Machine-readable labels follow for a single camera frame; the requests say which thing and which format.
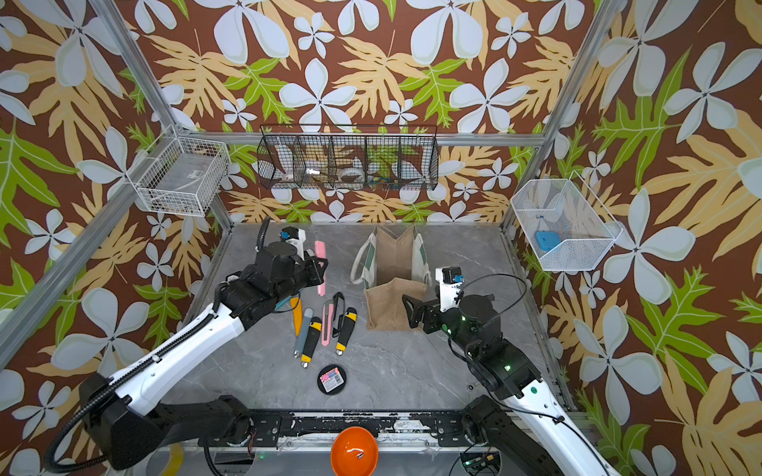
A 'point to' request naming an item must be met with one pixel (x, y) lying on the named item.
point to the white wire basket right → (568, 225)
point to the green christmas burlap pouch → (393, 263)
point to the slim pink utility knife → (326, 322)
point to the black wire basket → (348, 157)
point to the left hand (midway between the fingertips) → (328, 258)
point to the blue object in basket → (547, 239)
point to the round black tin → (331, 379)
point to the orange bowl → (354, 452)
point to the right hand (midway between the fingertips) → (417, 293)
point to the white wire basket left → (181, 176)
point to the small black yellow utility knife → (349, 320)
